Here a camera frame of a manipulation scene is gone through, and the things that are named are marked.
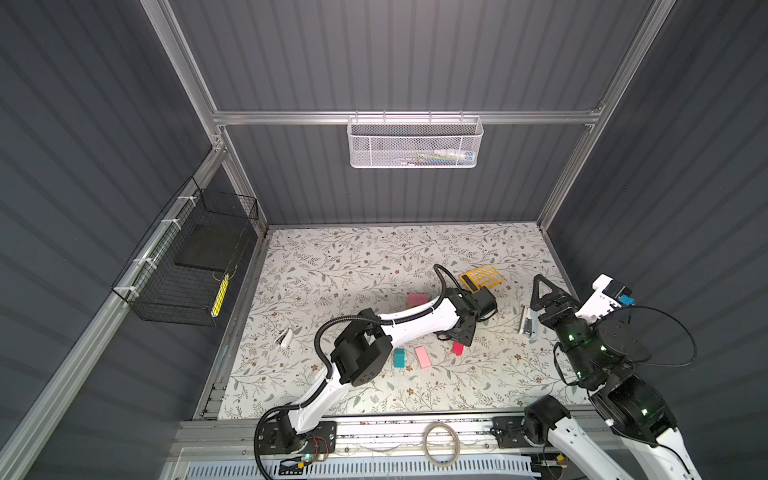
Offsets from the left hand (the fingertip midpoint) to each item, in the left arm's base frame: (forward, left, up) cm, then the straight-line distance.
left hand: (458, 333), depth 88 cm
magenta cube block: (-3, 0, -3) cm, 5 cm away
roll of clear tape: (-26, +5, -3) cm, 27 cm away
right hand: (-5, -12, +31) cm, 34 cm away
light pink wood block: (-5, +11, -4) cm, 13 cm away
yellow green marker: (+2, +60, +23) cm, 64 cm away
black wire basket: (+8, +72, +23) cm, 76 cm away
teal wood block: (-5, +18, -4) cm, 19 cm away
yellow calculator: (+22, -14, -3) cm, 26 cm away
